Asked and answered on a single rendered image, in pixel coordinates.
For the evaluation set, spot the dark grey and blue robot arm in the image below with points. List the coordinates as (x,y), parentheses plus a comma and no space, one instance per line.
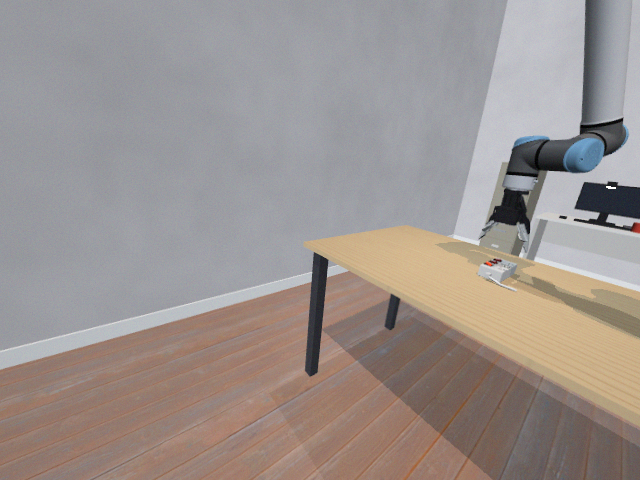
(606,47)

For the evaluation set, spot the grey power strip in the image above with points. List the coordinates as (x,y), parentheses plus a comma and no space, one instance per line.
(499,271)

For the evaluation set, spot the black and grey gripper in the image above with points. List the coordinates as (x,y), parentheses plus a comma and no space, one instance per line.
(510,215)

